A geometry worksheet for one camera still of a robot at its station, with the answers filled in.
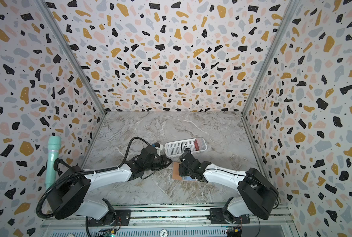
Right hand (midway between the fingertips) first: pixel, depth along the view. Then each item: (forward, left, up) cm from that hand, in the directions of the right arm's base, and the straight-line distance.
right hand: (182, 169), depth 86 cm
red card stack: (+18, -11, 0) cm, 21 cm away
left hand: (+2, +3, +7) cm, 7 cm away
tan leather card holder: (-1, +4, -4) cm, 6 cm away
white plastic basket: (+16, +6, -4) cm, 18 cm away
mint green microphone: (-4, +54, +31) cm, 62 cm away
